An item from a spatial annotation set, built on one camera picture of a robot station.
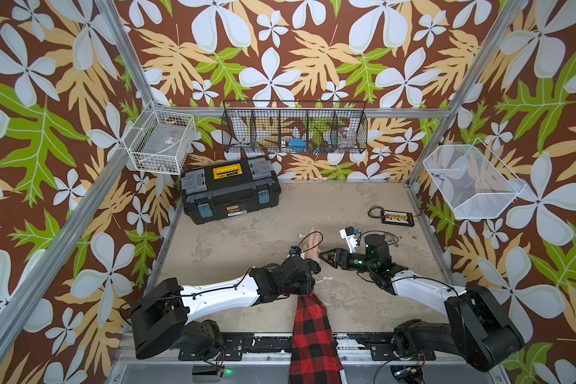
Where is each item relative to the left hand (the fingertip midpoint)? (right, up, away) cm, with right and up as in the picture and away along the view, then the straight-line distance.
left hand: (314, 280), depth 80 cm
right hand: (+4, +7, +3) cm, 9 cm away
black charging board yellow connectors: (+40, +20, +25) cm, 51 cm away
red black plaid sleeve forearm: (-1, -20, -10) cm, 22 cm away
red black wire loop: (+35, +22, +28) cm, 50 cm away
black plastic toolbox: (-33, +32, +15) cm, 48 cm away
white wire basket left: (-56, +49, +6) cm, 74 cm away
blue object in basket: (-5, +50, +14) cm, 52 cm away
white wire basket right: (+56, +33, +2) cm, 65 cm away
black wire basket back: (-6, +58, +19) cm, 62 cm away
